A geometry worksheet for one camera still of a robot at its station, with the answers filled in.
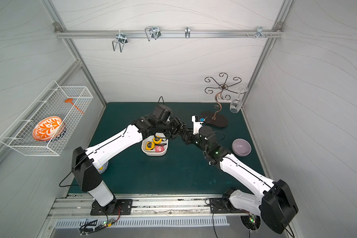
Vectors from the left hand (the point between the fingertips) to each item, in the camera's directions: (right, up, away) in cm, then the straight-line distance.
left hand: (187, 128), depth 74 cm
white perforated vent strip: (-50, -46, -4) cm, 68 cm away
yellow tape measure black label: (-24, -12, +19) cm, 33 cm away
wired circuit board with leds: (-48, -47, -4) cm, 67 cm away
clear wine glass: (+31, +14, +15) cm, 38 cm away
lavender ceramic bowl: (+35, -13, +18) cm, 42 cm away
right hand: (-2, 0, +3) cm, 3 cm away
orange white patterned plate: (-62, +1, -10) cm, 63 cm away
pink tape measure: (-17, -14, +19) cm, 29 cm away
